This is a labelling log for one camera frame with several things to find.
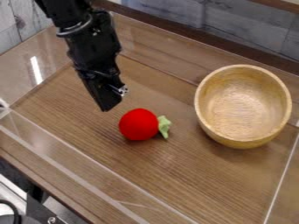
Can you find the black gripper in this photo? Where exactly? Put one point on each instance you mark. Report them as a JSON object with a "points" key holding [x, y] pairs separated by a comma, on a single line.
{"points": [[94, 48]]}

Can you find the wooden brown bowl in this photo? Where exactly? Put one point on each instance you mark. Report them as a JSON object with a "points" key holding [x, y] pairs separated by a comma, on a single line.
{"points": [[243, 106]]}

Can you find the black table clamp mount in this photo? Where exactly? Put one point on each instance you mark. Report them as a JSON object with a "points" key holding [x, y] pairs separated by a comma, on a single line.
{"points": [[36, 209]]}

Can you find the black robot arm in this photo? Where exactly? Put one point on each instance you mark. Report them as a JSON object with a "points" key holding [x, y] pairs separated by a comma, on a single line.
{"points": [[66, 13]]}

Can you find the clear acrylic tray wall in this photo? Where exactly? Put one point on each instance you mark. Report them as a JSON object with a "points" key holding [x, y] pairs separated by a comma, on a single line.
{"points": [[99, 194]]}

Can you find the red plush tomato toy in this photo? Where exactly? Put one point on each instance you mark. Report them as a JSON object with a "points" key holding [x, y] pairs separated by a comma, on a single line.
{"points": [[139, 125]]}

